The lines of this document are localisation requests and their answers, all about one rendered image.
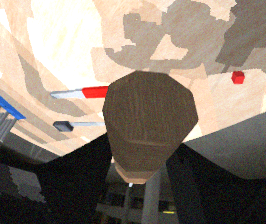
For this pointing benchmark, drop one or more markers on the small red cube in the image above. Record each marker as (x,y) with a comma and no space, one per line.
(237,77)

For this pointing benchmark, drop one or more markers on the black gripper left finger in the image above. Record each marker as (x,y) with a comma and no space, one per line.
(65,190)

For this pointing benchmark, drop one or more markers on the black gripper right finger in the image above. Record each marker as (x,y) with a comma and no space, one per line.
(207,194)

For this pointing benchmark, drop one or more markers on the blue flat strip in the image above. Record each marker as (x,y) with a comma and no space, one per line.
(10,109)

